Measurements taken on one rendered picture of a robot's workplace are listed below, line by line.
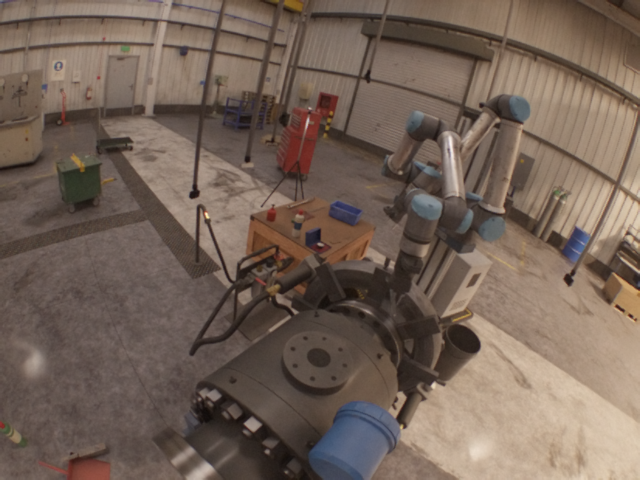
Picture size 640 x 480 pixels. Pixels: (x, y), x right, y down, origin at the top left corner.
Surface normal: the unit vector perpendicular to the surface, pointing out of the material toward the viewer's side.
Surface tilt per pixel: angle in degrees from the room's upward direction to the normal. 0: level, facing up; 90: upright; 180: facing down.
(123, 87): 90
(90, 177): 90
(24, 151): 90
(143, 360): 0
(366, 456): 19
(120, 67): 90
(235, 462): 9
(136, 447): 0
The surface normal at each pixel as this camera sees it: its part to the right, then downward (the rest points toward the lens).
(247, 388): 0.00, -0.94
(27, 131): 0.61, 0.51
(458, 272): -0.88, 0.02
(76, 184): 0.83, 0.43
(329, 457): -0.50, -0.48
